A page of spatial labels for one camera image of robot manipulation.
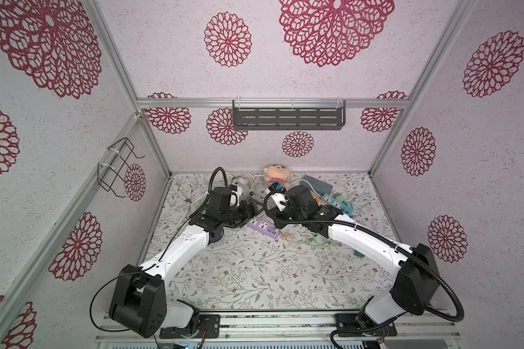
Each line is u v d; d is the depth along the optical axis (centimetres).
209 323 74
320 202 106
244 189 105
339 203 106
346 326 73
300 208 60
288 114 95
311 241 95
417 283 43
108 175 75
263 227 96
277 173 111
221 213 63
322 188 110
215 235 60
